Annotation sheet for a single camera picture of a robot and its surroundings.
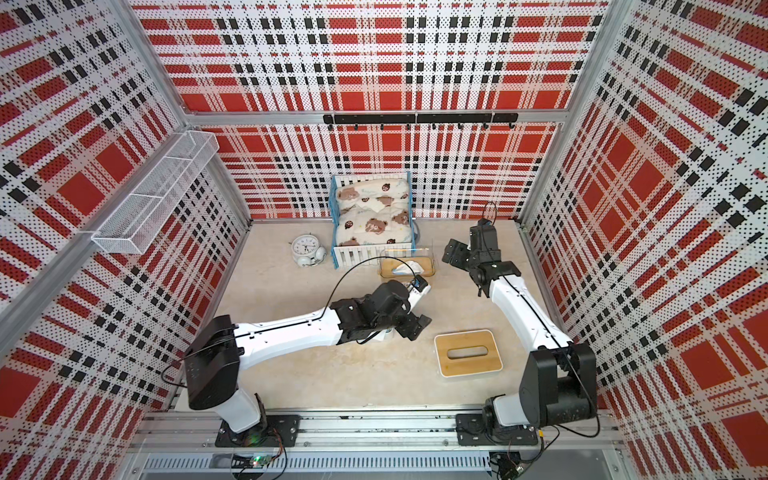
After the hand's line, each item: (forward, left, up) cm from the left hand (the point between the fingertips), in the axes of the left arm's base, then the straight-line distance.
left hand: (422, 310), depth 80 cm
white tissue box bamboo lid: (-7, -13, -14) cm, 20 cm away
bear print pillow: (+47, +16, +1) cm, 50 cm away
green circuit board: (-33, +40, -12) cm, 53 cm away
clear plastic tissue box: (+26, +4, -8) cm, 28 cm away
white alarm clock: (+30, +41, -11) cm, 51 cm away
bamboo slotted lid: (+20, +9, -8) cm, 24 cm away
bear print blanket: (+37, +22, -6) cm, 43 cm away
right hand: (+16, -12, +5) cm, 21 cm away
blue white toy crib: (+25, +19, -8) cm, 32 cm away
